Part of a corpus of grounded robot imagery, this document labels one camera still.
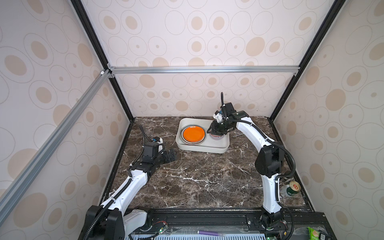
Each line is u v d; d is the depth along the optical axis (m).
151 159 0.64
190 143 1.00
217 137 1.00
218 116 0.87
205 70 0.90
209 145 1.04
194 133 1.05
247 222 0.74
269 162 0.55
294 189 0.75
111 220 0.40
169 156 0.75
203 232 0.70
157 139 0.77
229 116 0.70
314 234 0.70
